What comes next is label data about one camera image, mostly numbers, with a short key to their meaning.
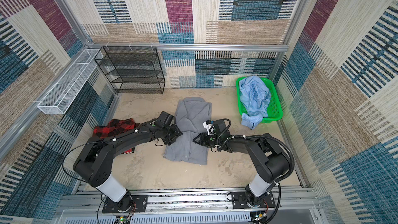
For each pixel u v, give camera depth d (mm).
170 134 776
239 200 729
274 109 1013
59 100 707
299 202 755
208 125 861
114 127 956
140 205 724
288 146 435
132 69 1116
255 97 1051
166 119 727
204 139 794
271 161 466
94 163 454
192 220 700
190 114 1060
